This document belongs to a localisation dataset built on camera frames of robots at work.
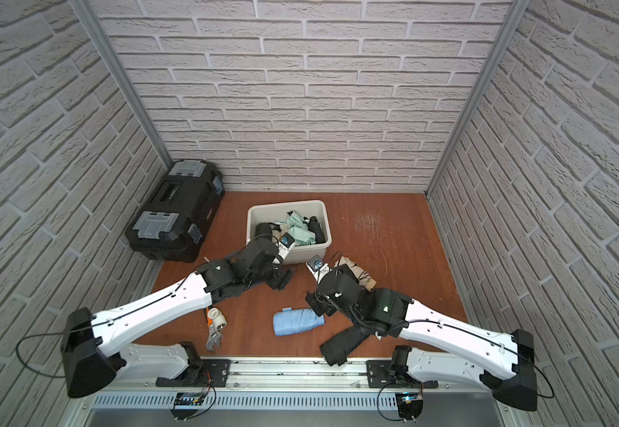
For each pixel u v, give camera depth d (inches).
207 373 28.6
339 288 18.9
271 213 38.3
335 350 29.9
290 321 31.6
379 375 29.1
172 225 33.8
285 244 25.8
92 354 15.1
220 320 31.9
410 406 27.5
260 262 22.1
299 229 35.7
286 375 29.8
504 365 15.8
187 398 28.6
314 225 39.6
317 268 23.1
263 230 38.4
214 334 31.6
